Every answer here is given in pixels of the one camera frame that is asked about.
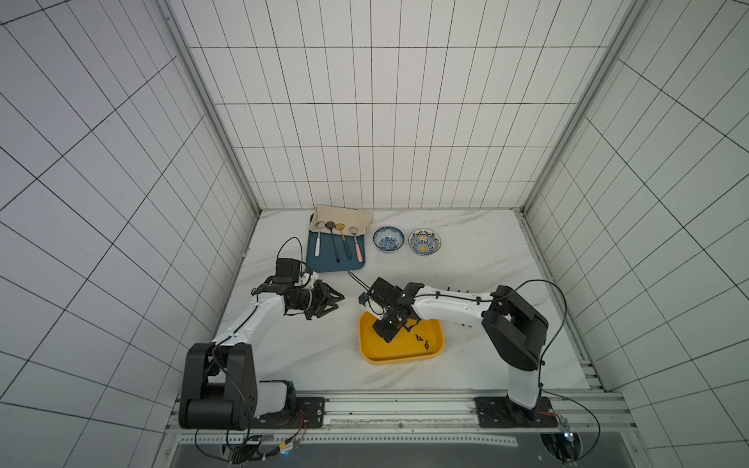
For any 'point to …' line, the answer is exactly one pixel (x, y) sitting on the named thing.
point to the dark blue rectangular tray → (327, 260)
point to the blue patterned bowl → (388, 239)
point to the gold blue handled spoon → (339, 227)
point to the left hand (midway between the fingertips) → (338, 303)
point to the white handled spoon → (320, 224)
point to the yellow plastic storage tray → (425, 339)
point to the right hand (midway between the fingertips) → (373, 334)
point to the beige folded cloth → (347, 215)
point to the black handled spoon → (330, 224)
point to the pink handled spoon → (353, 231)
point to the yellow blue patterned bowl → (424, 242)
